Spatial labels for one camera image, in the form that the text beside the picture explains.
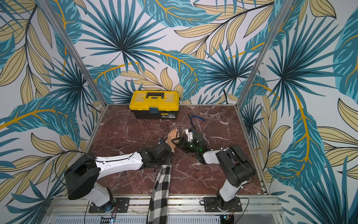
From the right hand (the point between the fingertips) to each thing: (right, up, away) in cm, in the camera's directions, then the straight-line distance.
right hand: (174, 142), depth 88 cm
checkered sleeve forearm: (-7, -29, -20) cm, 36 cm away
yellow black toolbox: (-14, +25, +8) cm, 30 cm away
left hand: (-2, -10, -4) cm, 11 cm away
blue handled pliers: (+16, +17, +24) cm, 34 cm away
